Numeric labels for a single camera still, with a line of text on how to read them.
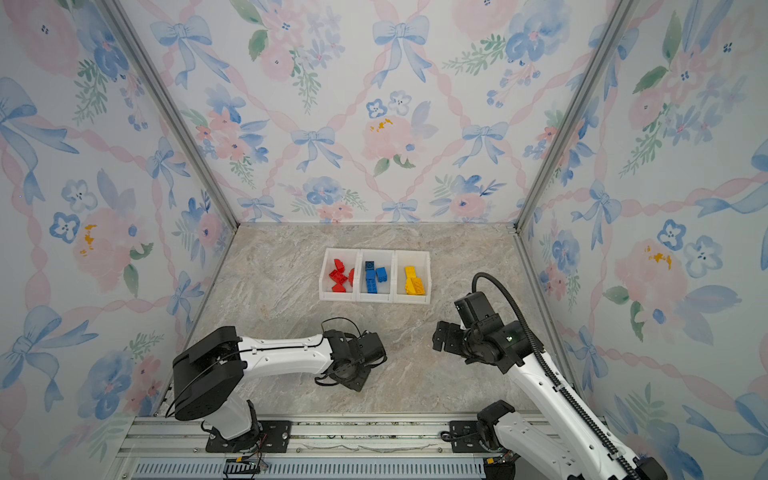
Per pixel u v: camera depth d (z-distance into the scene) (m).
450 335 0.66
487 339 0.53
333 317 0.72
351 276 1.03
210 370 0.49
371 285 1.00
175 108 0.87
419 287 1.00
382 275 1.03
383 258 1.01
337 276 1.03
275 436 0.74
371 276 1.05
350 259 1.07
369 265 1.05
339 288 1.00
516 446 0.58
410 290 0.99
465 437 0.73
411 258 1.06
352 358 0.61
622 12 0.68
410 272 1.04
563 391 0.43
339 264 1.06
